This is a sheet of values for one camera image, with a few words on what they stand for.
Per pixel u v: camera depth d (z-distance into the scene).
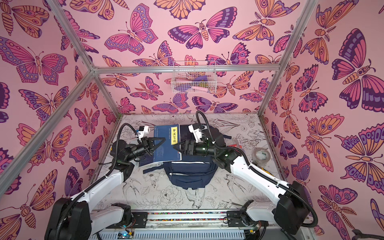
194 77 0.96
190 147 0.61
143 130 0.71
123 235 0.73
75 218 0.40
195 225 0.73
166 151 0.68
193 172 0.85
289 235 0.68
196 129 0.65
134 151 0.66
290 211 0.39
